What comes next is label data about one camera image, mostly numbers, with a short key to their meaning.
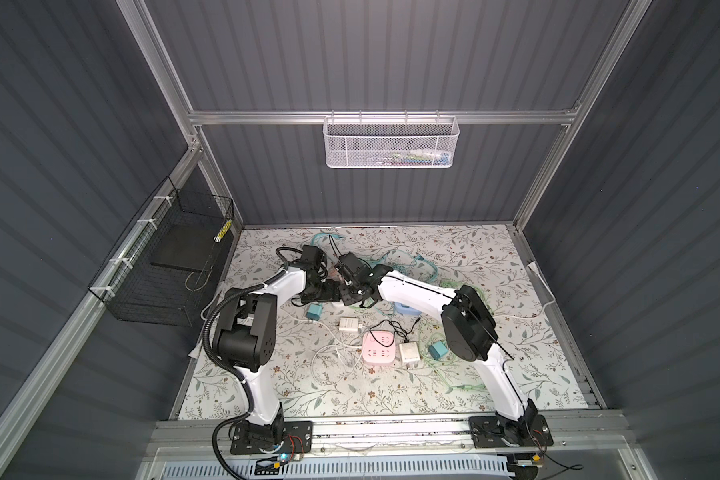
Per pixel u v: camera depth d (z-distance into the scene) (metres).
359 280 0.74
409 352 0.85
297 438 0.72
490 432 0.73
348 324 0.91
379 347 0.86
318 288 0.84
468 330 0.57
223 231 0.82
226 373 0.51
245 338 0.51
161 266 0.73
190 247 0.75
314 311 0.94
